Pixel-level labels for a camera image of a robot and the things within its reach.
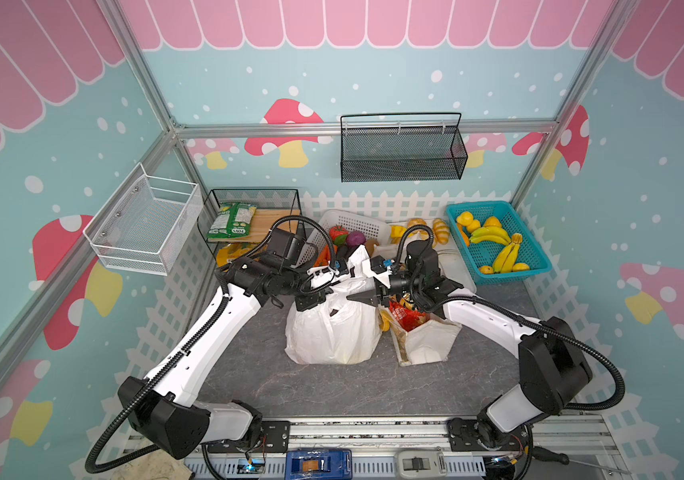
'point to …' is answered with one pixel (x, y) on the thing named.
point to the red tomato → (338, 234)
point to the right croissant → (440, 232)
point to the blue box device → (318, 464)
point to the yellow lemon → (464, 218)
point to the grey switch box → (421, 464)
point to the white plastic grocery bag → (335, 330)
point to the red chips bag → (409, 319)
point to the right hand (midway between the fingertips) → (348, 286)
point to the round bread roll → (416, 221)
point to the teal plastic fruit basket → (496, 242)
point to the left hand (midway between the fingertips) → (324, 292)
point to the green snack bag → (232, 220)
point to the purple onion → (355, 238)
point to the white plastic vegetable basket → (320, 253)
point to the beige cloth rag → (159, 466)
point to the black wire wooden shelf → (273, 205)
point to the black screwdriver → (563, 459)
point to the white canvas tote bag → (431, 342)
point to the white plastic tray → (452, 263)
